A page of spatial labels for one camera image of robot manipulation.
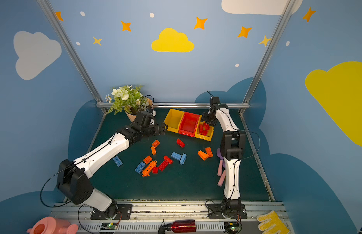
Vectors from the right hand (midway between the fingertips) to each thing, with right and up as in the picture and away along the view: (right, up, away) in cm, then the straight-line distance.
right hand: (205, 120), depth 102 cm
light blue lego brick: (-20, -24, -9) cm, 33 cm away
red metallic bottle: (-18, -50, -36) cm, 65 cm away
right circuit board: (+9, -54, -31) cm, 63 cm away
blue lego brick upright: (-16, -25, -11) cm, 32 cm away
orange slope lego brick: (-3, -23, -9) cm, 25 cm away
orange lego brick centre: (-38, -26, -10) cm, 47 cm away
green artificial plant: (-50, +13, -13) cm, 53 cm away
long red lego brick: (-27, -28, -12) cm, 41 cm away
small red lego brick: (-33, -31, -15) cm, 48 cm away
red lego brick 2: (-2, -6, +5) cm, 9 cm away
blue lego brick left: (-42, -30, -14) cm, 54 cm away
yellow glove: (+30, -51, -31) cm, 67 cm away
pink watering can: (-73, -46, -41) cm, 96 cm away
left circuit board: (-53, -54, -32) cm, 82 cm away
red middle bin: (-11, -3, +10) cm, 15 cm away
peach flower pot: (-49, +1, -7) cm, 50 cm away
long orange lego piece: (-38, -32, -16) cm, 52 cm away
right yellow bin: (+5, -9, +4) cm, 11 cm away
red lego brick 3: (+1, -9, +5) cm, 11 cm away
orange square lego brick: (-35, -17, -2) cm, 39 cm away
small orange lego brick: (-36, -21, -7) cm, 42 cm away
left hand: (-27, -5, -20) cm, 34 cm away
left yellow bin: (-24, +1, +13) cm, 27 cm away
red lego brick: (-16, -17, -3) cm, 24 cm away
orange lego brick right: (+2, -21, -6) cm, 22 cm away
